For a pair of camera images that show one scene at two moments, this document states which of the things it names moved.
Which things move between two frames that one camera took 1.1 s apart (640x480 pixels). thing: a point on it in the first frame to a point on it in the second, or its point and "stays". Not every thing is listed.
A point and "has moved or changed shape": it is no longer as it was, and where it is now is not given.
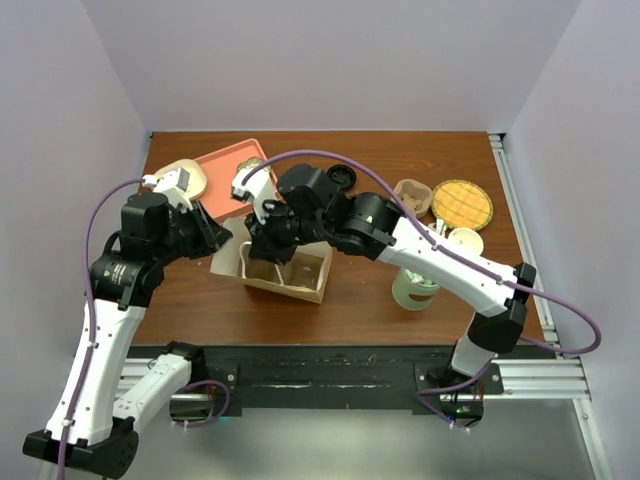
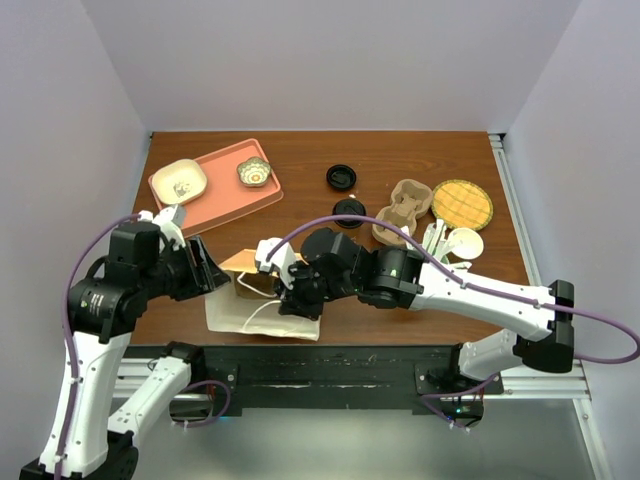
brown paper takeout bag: [302, 275] has moved or changed shape
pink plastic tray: [220, 170] stays
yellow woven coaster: [462, 204] stays
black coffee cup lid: [342, 176] stays
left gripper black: [212, 235] to [209, 274]
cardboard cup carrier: [414, 195] stays
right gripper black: [264, 245] to [294, 300]
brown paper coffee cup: [466, 242] stays
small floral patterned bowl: [252, 162] stays
